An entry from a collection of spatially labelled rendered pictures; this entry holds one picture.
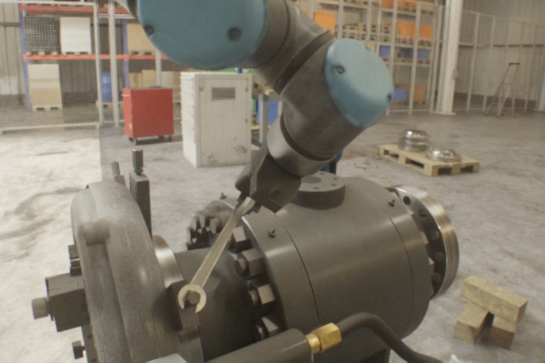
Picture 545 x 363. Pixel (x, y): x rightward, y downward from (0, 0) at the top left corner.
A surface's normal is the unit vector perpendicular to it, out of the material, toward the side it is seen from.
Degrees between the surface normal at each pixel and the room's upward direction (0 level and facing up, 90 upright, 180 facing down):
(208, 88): 90
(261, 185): 50
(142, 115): 90
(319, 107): 106
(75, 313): 94
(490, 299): 90
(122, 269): 37
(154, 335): 55
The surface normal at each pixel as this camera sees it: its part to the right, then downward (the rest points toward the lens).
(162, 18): -0.20, 0.27
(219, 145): 0.43, 0.22
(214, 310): 0.50, -0.38
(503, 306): -0.84, 0.11
